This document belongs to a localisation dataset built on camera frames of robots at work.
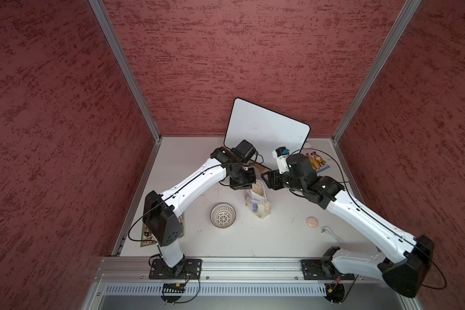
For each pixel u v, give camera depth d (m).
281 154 0.64
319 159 1.07
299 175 0.54
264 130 0.92
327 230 0.83
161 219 0.48
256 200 0.77
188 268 0.73
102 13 0.72
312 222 0.86
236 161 0.55
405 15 0.73
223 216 0.87
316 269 0.74
